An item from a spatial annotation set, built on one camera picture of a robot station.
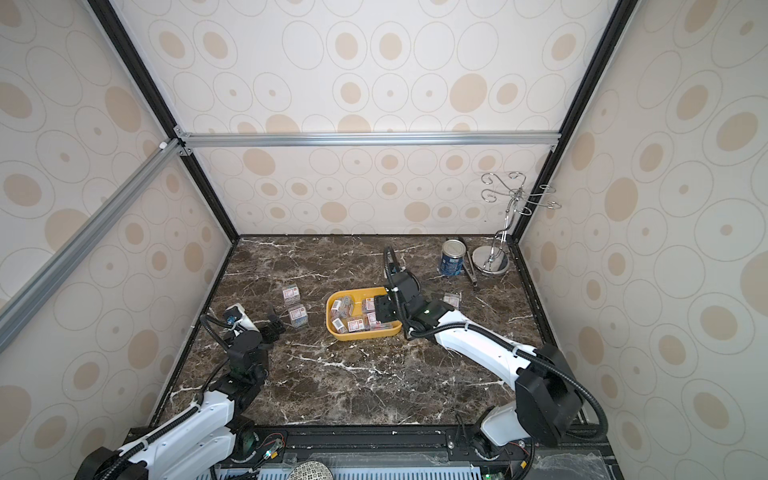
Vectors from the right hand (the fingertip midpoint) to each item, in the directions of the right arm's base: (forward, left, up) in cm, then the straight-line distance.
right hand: (395, 298), depth 84 cm
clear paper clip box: (0, +31, -11) cm, 33 cm away
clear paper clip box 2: (+8, +36, -11) cm, 38 cm away
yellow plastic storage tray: (+1, +15, -13) cm, 19 cm away
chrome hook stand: (+27, -35, -12) cm, 46 cm away
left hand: (-6, +35, +1) cm, 36 cm away
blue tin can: (+22, -19, -6) cm, 29 cm away
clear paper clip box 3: (+10, -19, -15) cm, 26 cm away
